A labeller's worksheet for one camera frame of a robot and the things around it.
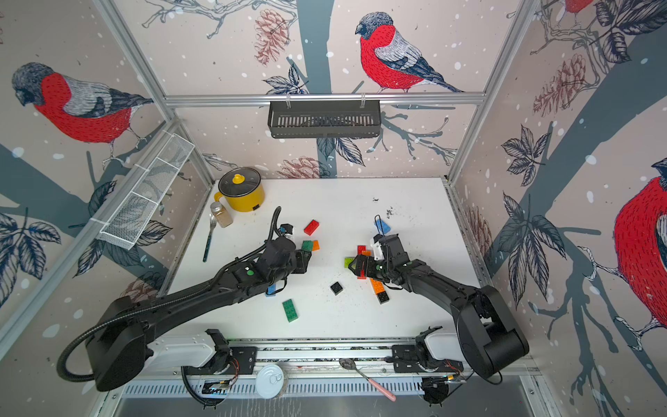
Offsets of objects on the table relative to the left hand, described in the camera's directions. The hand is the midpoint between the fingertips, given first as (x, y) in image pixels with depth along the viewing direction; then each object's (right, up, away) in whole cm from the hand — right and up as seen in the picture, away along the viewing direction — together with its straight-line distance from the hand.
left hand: (313, 250), depth 81 cm
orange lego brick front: (+22, -13, +6) cm, 26 cm away
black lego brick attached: (+23, -16, +3) cm, 28 cm away
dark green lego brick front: (-8, -19, 0) cm, 21 cm away
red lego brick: (+16, -2, +14) cm, 22 cm away
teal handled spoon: (-45, +7, +25) cm, 52 cm away
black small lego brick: (+7, -14, +6) cm, 17 cm away
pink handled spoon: (+11, -32, -7) cm, 35 cm away
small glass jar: (-38, +9, +20) cm, 44 cm away
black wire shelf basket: (+1, +50, +25) cm, 56 cm away
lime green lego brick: (+11, -6, +13) cm, 18 cm away
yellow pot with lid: (-32, +21, +25) cm, 46 cm away
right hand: (+15, -6, +7) cm, 18 cm away
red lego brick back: (-3, +5, +21) cm, 22 cm away
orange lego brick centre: (-1, -1, +16) cm, 16 cm away
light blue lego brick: (+26, +6, +23) cm, 35 cm away
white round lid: (-10, -31, -15) cm, 36 cm away
